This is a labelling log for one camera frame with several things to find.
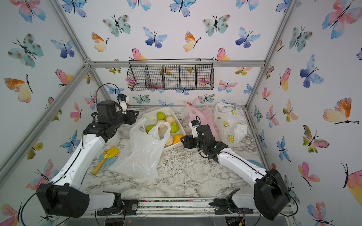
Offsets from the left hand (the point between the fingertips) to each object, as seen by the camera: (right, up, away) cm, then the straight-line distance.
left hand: (134, 110), depth 78 cm
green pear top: (+9, -2, +30) cm, 31 cm away
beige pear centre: (+14, -9, +5) cm, 18 cm away
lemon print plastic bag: (+58, -8, +22) cm, 63 cm away
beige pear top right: (+16, -5, +27) cm, 32 cm away
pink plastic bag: (+39, -1, +19) cm, 44 cm away
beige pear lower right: (+17, -19, +15) cm, 30 cm away
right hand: (+28, -15, +2) cm, 32 cm away
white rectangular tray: (0, -5, +35) cm, 36 cm away
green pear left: (+2, -11, +22) cm, 24 cm away
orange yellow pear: (+22, -18, +18) cm, 33 cm away
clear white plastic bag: (+1, -27, +5) cm, 28 cm away
